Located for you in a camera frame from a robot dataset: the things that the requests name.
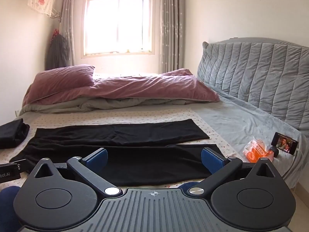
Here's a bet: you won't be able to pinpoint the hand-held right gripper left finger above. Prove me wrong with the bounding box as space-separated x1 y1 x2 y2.
31 147 122 198

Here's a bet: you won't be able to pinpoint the black pants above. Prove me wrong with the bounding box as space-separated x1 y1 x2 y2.
10 119 229 187

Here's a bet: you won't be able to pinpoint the cherry print blanket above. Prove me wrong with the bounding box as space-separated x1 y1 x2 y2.
0 107 245 192

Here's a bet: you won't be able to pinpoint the pink pillow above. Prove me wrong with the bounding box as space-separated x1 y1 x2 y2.
31 65 96 90

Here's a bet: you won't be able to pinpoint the dark hanging coat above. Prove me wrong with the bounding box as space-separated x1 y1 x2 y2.
45 34 71 69

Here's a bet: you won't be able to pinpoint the folded black cloth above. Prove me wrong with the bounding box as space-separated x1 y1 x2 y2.
0 119 30 149

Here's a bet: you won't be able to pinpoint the window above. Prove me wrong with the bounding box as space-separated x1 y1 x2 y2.
81 0 156 59

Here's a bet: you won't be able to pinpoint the grey quilted headboard cover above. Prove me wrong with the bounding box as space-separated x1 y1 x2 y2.
196 37 309 133

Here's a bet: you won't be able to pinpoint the grey bed sheet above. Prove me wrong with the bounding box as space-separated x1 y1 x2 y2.
193 84 309 189

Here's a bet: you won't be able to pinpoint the grey curtain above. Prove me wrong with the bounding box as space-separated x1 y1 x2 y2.
59 0 77 68
159 0 187 74

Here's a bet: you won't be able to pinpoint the orange white plastic bag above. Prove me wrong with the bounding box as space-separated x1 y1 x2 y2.
241 136 274 163

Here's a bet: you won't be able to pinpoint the person's blue clothing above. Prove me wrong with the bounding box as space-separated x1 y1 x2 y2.
0 185 24 232

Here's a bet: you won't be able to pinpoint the grey duvet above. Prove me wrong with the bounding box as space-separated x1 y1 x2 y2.
19 96 219 116

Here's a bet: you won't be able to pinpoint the smartphone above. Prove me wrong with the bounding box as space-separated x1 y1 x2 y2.
272 132 299 155

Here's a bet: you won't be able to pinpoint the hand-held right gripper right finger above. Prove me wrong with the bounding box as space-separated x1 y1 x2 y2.
188 147 280 197

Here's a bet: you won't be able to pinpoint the pink duvet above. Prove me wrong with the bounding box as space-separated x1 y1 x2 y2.
22 68 220 107

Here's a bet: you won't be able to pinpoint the black phone stand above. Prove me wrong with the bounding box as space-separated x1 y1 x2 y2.
269 146 281 158

